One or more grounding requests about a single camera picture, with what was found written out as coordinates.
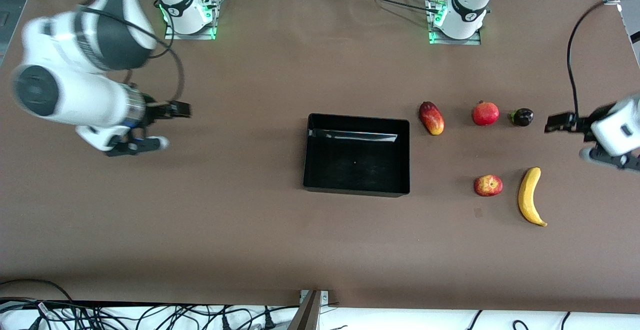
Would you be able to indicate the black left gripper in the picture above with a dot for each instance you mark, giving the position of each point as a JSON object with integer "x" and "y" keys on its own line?
{"x": 583, "y": 120}

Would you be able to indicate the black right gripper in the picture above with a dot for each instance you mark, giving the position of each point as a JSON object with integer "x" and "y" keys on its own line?
{"x": 155, "y": 111}

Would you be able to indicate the yellow banana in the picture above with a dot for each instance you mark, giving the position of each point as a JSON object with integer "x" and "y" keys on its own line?
{"x": 529, "y": 195}

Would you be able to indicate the red yellow apple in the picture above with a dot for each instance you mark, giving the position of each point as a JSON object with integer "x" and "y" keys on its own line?
{"x": 488, "y": 185}

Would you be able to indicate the black plastic box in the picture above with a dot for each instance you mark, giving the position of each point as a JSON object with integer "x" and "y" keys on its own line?
{"x": 355, "y": 165}

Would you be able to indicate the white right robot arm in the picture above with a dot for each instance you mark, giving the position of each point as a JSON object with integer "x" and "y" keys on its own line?
{"x": 90, "y": 105}

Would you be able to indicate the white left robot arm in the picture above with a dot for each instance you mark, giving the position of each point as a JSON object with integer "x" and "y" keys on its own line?
{"x": 467, "y": 5}

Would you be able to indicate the dark purple eggplant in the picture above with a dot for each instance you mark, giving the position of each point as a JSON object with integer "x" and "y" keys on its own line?
{"x": 522, "y": 117}

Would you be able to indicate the red pomegranate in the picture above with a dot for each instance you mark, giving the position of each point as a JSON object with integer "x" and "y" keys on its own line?
{"x": 486, "y": 114}

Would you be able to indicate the red yellow mango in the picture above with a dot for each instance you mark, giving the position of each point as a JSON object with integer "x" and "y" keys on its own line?
{"x": 432, "y": 118}

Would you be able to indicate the brown table cover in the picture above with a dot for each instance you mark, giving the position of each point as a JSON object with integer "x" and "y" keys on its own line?
{"x": 250, "y": 245}

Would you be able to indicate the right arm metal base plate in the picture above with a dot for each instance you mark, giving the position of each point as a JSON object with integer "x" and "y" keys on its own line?
{"x": 190, "y": 36}

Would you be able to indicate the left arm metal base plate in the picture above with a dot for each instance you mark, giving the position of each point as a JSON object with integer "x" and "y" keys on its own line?
{"x": 472, "y": 41}

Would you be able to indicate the aluminium post with bracket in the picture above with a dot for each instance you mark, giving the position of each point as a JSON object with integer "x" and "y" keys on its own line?
{"x": 310, "y": 315}

